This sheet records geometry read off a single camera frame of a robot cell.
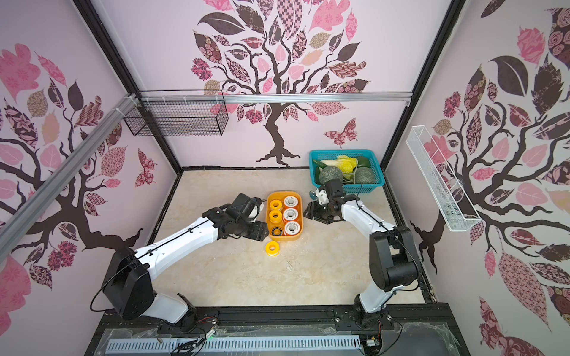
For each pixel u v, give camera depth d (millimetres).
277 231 950
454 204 658
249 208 660
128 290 411
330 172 1027
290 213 976
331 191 733
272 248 897
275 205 1004
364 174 1031
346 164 1101
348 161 1104
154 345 698
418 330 715
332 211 692
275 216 972
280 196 1039
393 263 455
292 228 923
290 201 1004
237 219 629
